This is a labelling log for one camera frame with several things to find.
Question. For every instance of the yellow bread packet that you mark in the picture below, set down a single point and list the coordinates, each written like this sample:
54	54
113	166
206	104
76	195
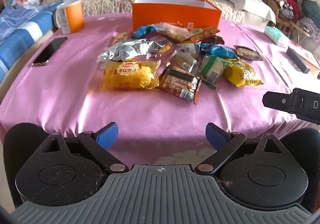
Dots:
127	75

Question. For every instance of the teal tissue pack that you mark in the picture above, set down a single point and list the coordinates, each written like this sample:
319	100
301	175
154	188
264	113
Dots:
275	35

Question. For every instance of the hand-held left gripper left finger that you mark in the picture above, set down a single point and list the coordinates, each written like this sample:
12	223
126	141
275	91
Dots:
107	134

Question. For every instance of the black smartphone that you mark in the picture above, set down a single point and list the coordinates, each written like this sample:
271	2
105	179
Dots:
48	51

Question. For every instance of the red and white booklet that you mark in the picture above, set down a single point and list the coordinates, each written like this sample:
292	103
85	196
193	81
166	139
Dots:
308	52

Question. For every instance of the beige quilted cover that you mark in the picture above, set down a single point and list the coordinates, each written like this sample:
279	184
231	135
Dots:
107	3

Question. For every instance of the red snack packet yellow print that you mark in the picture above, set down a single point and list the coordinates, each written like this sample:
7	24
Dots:
162	50

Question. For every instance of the yellow speckled snack packet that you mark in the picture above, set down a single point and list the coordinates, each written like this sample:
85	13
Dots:
240	72

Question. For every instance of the orange and white canister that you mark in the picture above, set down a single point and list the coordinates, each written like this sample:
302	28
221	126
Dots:
75	17

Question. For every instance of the orange cardboard box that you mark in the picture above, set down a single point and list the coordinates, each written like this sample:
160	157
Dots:
175	18

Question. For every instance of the pink tablecloth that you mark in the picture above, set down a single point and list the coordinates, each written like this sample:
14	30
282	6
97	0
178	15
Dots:
150	113

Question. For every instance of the dark brown snack packet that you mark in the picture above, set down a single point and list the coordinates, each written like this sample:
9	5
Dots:
215	40

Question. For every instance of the blue striped blanket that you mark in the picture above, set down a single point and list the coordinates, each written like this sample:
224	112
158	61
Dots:
20	31

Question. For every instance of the clear chips packet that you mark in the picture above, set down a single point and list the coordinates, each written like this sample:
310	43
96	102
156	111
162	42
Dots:
175	32

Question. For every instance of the gold snack packet black band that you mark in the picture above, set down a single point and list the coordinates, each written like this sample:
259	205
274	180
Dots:
247	52

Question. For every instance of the green snack packet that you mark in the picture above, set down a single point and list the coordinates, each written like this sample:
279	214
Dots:
213	68

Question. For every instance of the long orange-brown snack packet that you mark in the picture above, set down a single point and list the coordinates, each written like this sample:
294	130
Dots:
202	32

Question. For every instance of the silver foil snack packet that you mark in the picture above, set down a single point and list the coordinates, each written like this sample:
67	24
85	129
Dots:
125	50

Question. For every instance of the orange-yellow snack packet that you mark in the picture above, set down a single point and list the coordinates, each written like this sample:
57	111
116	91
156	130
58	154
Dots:
122	37

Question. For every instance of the clear biscuit packet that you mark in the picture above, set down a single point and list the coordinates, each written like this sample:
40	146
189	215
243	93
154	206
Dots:
185	62

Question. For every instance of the pile of dark clothes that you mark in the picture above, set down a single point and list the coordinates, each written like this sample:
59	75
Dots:
310	18

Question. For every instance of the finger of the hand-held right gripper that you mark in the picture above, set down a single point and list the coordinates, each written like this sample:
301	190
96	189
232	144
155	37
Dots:
276	100

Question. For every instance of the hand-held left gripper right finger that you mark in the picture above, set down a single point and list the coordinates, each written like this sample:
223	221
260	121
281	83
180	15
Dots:
216	135

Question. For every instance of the blue snack packet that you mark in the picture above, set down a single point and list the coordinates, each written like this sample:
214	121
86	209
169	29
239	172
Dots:
143	30
220	51

